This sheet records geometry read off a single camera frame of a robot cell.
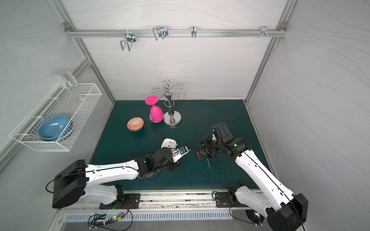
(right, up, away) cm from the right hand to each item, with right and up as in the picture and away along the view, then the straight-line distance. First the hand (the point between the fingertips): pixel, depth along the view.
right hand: (195, 144), depth 73 cm
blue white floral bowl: (-31, +12, +28) cm, 43 cm away
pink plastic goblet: (-24, +16, +15) cm, 32 cm away
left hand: (-7, -6, +5) cm, 11 cm away
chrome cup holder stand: (-17, +12, +34) cm, 40 cm away
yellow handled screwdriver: (+9, -14, +13) cm, 21 cm away
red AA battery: (+2, -10, +16) cm, 19 cm away
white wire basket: (-63, +21, +2) cm, 66 cm away
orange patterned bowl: (-43, +8, +31) cm, 54 cm away
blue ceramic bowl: (-63, +10, -12) cm, 65 cm away
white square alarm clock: (-17, -3, +19) cm, 26 cm away
